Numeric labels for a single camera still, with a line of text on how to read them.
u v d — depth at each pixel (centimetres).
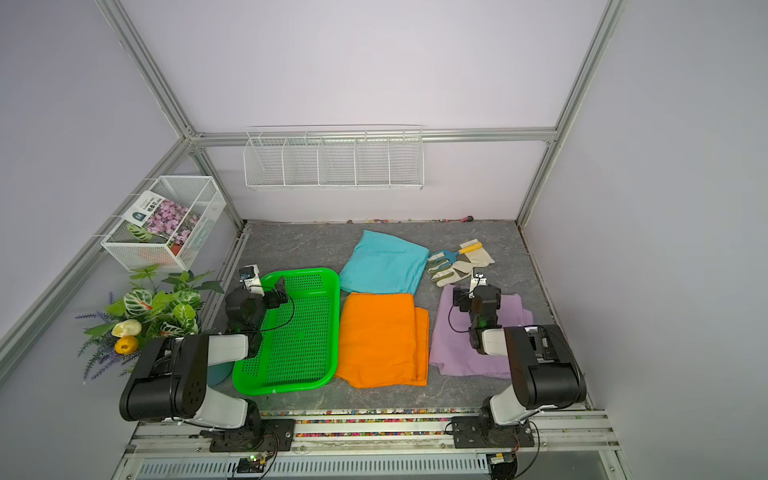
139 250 71
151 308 60
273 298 84
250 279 79
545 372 45
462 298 84
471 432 74
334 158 102
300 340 89
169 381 43
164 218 74
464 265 106
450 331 77
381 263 106
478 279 80
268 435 73
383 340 87
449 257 108
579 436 74
